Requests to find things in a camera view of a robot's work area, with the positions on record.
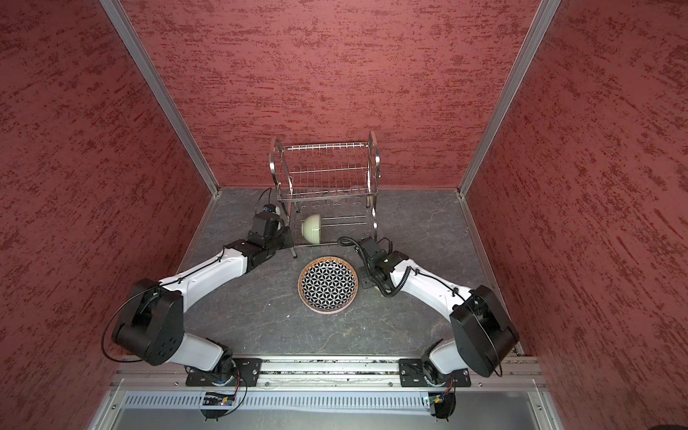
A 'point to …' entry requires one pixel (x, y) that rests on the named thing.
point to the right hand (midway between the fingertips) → (369, 281)
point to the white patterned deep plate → (328, 285)
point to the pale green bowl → (311, 228)
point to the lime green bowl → (376, 288)
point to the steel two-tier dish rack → (335, 184)
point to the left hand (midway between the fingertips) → (290, 236)
